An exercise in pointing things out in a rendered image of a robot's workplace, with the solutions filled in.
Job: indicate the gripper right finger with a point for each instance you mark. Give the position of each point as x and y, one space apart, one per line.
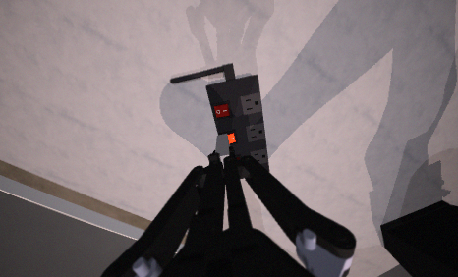
325 247

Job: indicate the black power strip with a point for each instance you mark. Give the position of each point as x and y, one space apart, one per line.
237 111

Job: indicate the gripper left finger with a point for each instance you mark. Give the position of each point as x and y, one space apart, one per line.
202 193

